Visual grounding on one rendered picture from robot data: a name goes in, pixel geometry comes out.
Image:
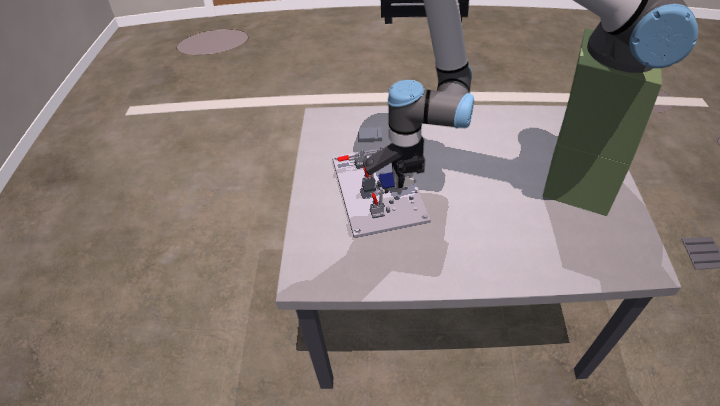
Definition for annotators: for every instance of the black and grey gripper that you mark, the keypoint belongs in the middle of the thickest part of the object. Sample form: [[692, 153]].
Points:
[[407, 164]]

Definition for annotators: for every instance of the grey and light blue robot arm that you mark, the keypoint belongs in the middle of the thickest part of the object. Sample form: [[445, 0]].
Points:
[[659, 34]]

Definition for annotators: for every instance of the toggle clamp with red handle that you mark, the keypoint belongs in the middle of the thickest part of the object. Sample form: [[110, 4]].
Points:
[[358, 159], [378, 211]]

